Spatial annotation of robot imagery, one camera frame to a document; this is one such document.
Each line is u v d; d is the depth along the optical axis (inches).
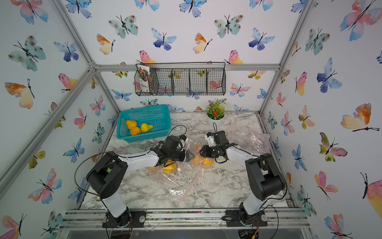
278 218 27.9
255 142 38.1
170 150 28.7
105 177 18.5
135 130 40.2
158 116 46.4
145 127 41.5
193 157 33.9
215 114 39.6
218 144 29.2
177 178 34.7
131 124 42.2
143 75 34.9
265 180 18.1
